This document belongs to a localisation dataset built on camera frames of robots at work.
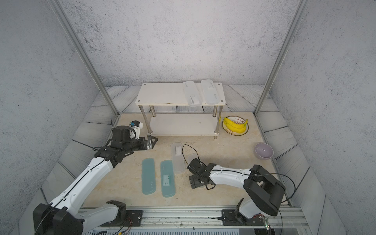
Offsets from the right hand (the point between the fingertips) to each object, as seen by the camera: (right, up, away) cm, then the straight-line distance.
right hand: (200, 181), depth 86 cm
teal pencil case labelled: (-18, +1, -1) cm, 18 cm away
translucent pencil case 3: (+6, +49, -2) cm, 50 cm away
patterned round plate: (+22, +27, +22) cm, 41 cm away
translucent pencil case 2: (-7, +12, +9) cm, 16 cm away
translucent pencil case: (-14, +11, +10) cm, 20 cm away
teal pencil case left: (-30, +2, +2) cm, 31 cm away
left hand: (-25, +25, -7) cm, 36 cm away
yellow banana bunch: (+27, +30, +19) cm, 44 cm away
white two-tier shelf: (-16, +50, -1) cm, 52 cm away
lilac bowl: (+42, +15, +10) cm, 45 cm away
